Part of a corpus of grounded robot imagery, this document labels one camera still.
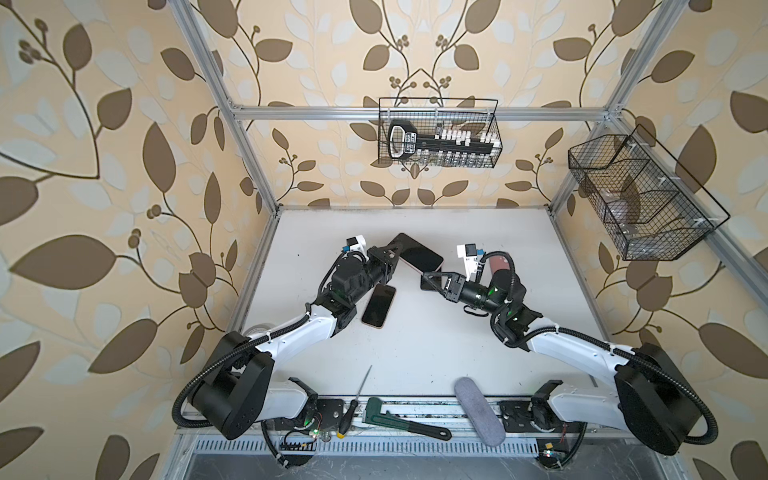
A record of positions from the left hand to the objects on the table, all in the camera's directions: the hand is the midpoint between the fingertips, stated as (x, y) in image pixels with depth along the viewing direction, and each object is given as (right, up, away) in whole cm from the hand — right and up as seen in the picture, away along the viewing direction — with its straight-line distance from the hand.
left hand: (408, 244), depth 74 cm
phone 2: (-8, -20, +18) cm, 28 cm away
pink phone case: (+34, -7, +31) cm, 46 cm away
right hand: (+4, -9, -2) cm, 10 cm away
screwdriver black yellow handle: (-14, -42, 0) cm, 45 cm away
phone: (+3, -3, +2) cm, 4 cm away
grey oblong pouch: (+17, -41, -2) cm, 45 cm away
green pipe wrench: (-9, -43, -1) cm, 43 cm away
